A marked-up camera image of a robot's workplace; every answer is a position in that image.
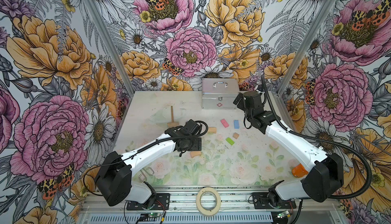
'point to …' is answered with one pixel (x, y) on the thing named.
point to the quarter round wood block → (235, 135)
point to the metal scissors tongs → (142, 176)
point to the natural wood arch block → (193, 154)
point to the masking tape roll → (207, 212)
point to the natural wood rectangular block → (212, 130)
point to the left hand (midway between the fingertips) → (192, 150)
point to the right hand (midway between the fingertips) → (244, 102)
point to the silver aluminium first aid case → (219, 93)
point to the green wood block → (231, 142)
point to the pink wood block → (224, 123)
